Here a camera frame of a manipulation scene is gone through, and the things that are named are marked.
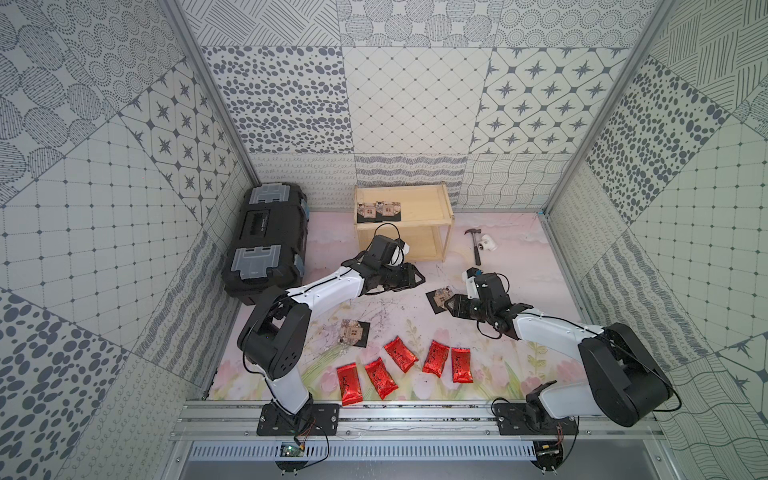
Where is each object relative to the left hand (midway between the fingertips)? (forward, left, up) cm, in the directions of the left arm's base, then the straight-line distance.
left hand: (423, 275), depth 86 cm
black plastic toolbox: (+6, +46, +5) cm, 47 cm away
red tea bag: (-26, +12, -11) cm, 30 cm away
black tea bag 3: (0, -5, -13) cm, 14 cm away
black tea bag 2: (+19, +11, +8) cm, 23 cm away
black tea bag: (+17, +18, +9) cm, 26 cm away
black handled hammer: (+29, -22, -13) cm, 39 cm away
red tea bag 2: (-20, -4, -12) cm, 23 cm away
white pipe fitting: (+22, -25, -11) cm, 35 cm away
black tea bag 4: (-12, +21, -13) cm, 27 cm away
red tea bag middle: (-19, +7, -12) cm, 23 cm away
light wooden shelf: (+16, -1, +8) cm, 18 cm away
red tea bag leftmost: (-27, +20, -11) cm, 36 cm away
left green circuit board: (-41, +33, -16) cm, 55 cm away
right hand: (-5, -9, -11) cm, 15 cm away
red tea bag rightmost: (-21, -10, -12) cm, 27 cm away
